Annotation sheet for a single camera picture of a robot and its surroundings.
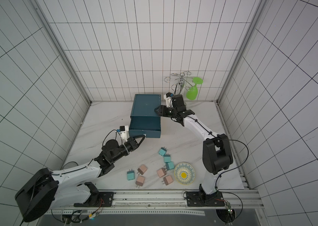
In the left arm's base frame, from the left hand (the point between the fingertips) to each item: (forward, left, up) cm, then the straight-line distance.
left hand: (145, 138), depth 77 cm
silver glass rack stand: (+39, -24, +10) cm, 47 cm away
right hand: (+19, -4, +2) cm, 20 cm away
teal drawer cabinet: (+15, +2, +4) cm, 16 cm away
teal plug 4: (-15, +9, -17) cm, 24 cm away
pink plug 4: (-18, -13, -16) cm, 27 cm away
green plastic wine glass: (+38, -32, +1) cm, 50 cm away
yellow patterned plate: (-13, -23, -17) cm, 32 cm away
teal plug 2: (-4, -13, -17) cm, 22 cm away
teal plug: (0, -10, -17) cm, 20 cm away
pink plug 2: (-18, +3, -17) cm, 25 cm away
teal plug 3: (-9, -14, -16) cm, 23 cm away
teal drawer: (+8, -2, +1) cm, 8 cm away
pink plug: (-12, +2, -16) cm, 20 cm away
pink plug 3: (-13, -9, -17) cm, 23 cm away
